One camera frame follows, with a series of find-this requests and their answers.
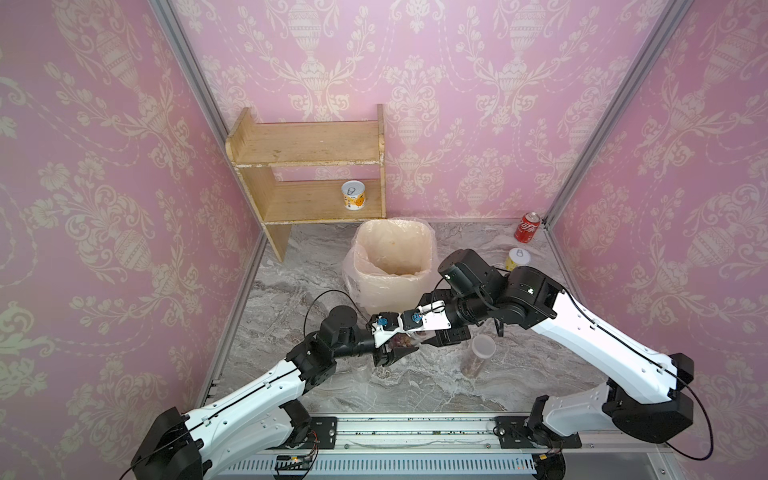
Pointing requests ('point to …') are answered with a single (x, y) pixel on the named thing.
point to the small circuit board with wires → (293, 463)
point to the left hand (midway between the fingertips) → (412, 336)
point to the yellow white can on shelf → (354, 193)
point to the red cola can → (527, 227)
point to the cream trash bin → (394, 264)
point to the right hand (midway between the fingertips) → (423, 317)
